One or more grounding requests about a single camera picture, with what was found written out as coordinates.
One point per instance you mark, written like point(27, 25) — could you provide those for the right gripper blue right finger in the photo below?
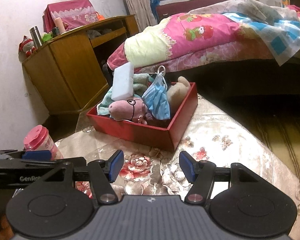
point(201, 175)

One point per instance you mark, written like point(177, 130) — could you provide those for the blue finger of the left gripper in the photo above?
point(42, 155)

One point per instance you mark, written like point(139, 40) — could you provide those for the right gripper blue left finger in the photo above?
point(102, 173)

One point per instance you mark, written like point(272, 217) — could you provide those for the pink pig plush toy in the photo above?
point(133, 109)

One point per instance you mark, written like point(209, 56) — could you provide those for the beige plush toy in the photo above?
point(177, 93)

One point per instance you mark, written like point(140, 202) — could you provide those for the white sponge block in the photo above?
point(123, 82)

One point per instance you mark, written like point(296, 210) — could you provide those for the light blue face mask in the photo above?
point(155, 97)

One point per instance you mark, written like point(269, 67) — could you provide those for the mint green towel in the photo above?
point(140, 85)

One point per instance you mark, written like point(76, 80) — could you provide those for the pink lidded plastic jar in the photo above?
point(39, 138)

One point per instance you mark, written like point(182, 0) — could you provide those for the floral tablecloth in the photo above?
point(211, 135)

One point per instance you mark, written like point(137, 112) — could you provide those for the red cardboard box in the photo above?
point(166, 138)

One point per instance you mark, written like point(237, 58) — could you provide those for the wooden tv cabinet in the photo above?
point(68, 71)

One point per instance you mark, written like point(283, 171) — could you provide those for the red white plush doll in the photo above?
point(26, 47)

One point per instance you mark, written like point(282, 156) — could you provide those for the green plush toy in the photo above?
point(47, 36)

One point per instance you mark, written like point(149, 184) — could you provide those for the steel thermos bottle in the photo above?
point(37, 39)

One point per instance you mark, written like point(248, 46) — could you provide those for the pink candle cylinder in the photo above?
point(59, 24)

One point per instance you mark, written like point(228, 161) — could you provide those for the pink floral quilt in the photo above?
point(184, 41)

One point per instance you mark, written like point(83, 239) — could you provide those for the pink cloth covered box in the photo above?
point(73, 13)

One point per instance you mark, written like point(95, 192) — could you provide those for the white blue patterned sheet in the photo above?
point(260, 20)

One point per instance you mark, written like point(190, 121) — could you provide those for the dark red headboard cushion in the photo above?
point(169, 9)

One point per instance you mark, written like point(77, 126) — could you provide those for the beige curtain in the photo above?
point(143, 13)

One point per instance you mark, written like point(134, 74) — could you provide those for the dark bed frame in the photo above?
point(251, 79)

